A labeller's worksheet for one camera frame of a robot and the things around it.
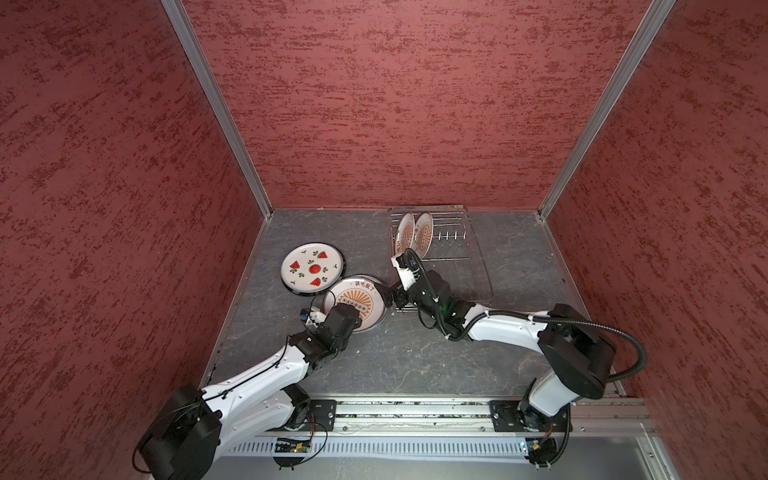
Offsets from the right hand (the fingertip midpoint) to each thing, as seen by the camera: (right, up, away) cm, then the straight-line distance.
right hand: (386, 281), depth 83 cm
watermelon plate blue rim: (-26, +2, +18) cm, 32 cm away
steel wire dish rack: (+23, +8, +18) cm, 31 cm away
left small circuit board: (-24, -40, -10) cm, 48 cm away
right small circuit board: (+39, -40, -12) cm, 57 cm away
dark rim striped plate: (-23, -6, +12) cm, 26 cm away
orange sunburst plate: (-8, -6, +12) cm, 16 cm away
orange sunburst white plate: (+7, +14, +26) cm, 30 cm away
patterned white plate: (-4, -12, +7) cm, 15 cm away
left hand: (-9, -12, +3) cm, 16 cm away
